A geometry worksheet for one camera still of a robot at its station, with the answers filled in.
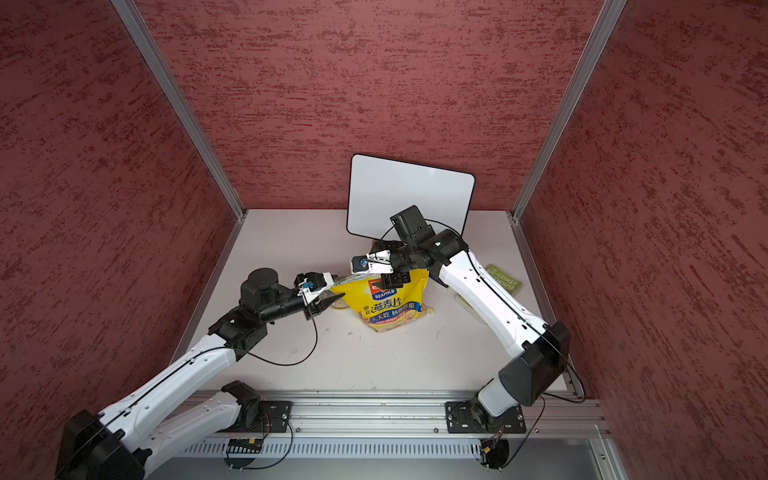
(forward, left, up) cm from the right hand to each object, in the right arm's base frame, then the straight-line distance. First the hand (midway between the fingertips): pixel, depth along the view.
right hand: (376, 268), depth 74 cm
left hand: (-3, +10, -3) cm, 11 cm away
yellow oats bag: (-5, -1, -11) cm, 12 cm away
